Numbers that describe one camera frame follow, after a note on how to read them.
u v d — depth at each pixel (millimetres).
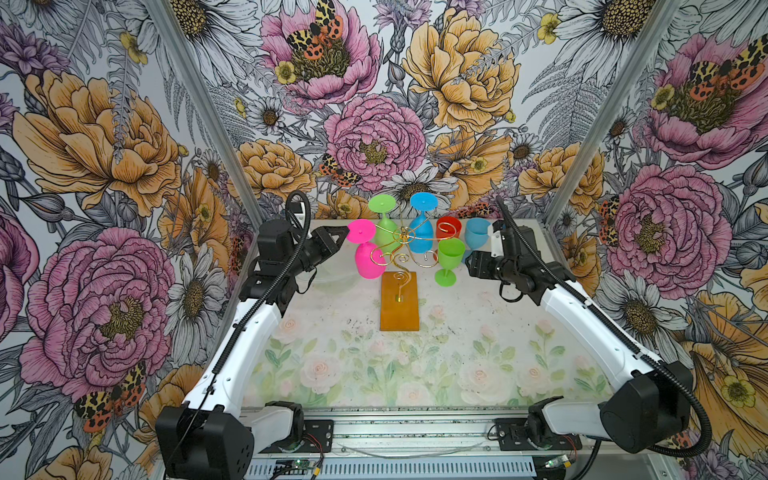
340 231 723
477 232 946
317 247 643
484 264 730
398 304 975
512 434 743
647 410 397
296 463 712
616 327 459
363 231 729
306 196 1194
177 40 749
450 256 917
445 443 746
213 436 376
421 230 857
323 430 750
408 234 748
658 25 731
